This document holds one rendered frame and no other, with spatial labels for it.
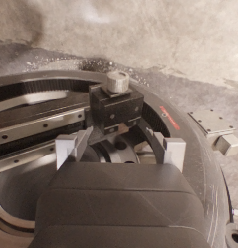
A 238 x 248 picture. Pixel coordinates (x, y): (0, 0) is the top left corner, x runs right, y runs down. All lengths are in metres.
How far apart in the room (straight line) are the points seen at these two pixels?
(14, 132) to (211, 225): 0.37
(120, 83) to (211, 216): 0.26
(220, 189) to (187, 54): 0.68
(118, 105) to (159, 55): 0.58
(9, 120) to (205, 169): 0.39
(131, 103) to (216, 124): 0.26
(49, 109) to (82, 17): 0.56
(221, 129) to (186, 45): 0.48
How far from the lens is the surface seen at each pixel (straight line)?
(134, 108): 0.38
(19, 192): 0.63
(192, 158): 0.36
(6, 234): 0.43
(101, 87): 0.38
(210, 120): 0.54
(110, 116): 0.35
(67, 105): 0.43
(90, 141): 0.46
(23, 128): 0.40
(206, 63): 0.94
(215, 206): 0.32
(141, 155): 0.67
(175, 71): 0.93
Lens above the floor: 0.85
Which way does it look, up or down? 51 degrees down
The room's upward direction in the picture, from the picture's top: 168 degrees counter-clockwise
